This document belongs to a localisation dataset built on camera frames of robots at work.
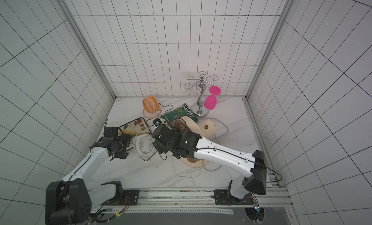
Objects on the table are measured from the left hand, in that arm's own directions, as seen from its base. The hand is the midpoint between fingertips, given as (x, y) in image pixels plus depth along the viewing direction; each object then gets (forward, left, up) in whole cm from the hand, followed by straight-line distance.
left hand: (131, 144), depth 87 cm
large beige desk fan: (+1, -44, +19) cm, 48 cm away
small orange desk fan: (+27, -8, +4) cm, 29 cm away
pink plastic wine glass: (+27, -50, +11) cm, 57 cm away
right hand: (-6, -21, +18) cm, 28 cm away
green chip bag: (+26, -31, +2) cm, 41 cm away
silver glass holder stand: (+32, -43, -4) cm, 54 cm away
